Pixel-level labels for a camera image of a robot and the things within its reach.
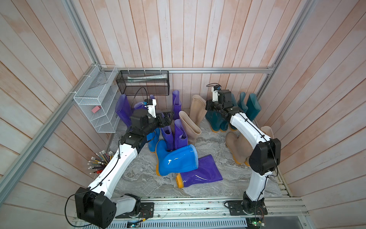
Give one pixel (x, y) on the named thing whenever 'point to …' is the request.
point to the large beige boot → (267, 130)
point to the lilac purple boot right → (180, 138)
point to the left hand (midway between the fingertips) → (168, 115)
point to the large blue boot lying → (181, 159)
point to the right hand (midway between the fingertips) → (205, 100)
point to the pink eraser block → (96, 109)
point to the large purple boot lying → (207, 171)
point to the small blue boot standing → (152, 138)
